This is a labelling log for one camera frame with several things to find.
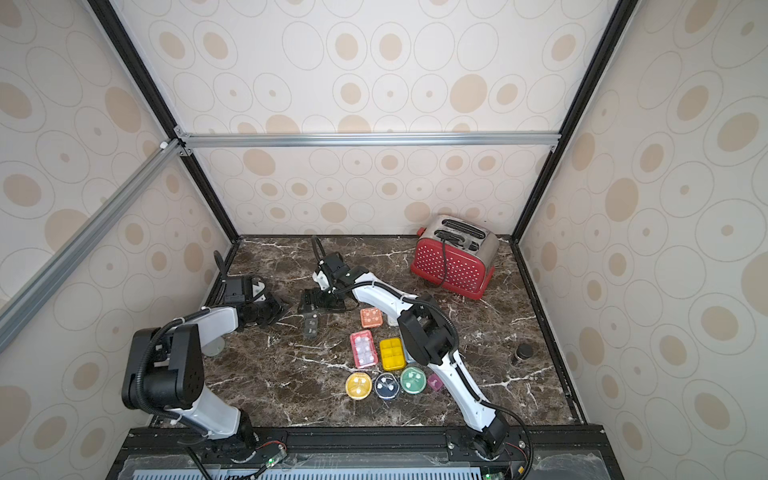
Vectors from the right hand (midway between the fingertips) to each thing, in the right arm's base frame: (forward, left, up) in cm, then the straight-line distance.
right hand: (322, 305), depth 93 cm
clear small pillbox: (-5, +4, -5) cm, 8 cm away
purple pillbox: (-20, -35, -6) cm, 41 cm away
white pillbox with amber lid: (-13, -23, -5) cm, 27 cm away
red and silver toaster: (+13, -41, +10) cm, 44 cm away
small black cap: (-14, -58, +2) cm, 60 cm away
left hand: (+1, +7, +1) cm, 8 cm away
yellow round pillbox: (-22, -14, -6) cm, 27 cm away
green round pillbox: (-20, -29, -6) cm, 36 cm away
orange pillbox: (0, -15, -6) cm, 16 cm away
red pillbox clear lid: (-11, -14, -6) cm, 19 cm away
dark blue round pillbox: (-22, -21, -6) cm, 31 cm away
